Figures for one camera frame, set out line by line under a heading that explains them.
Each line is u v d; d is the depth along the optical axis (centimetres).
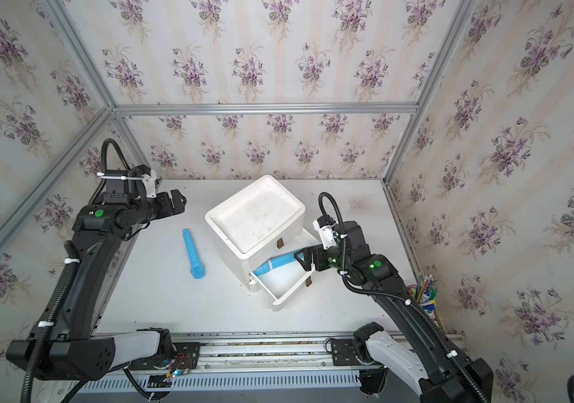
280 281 79
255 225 76
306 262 66
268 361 73
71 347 36
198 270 88
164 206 64
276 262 81
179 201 72
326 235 67
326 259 64
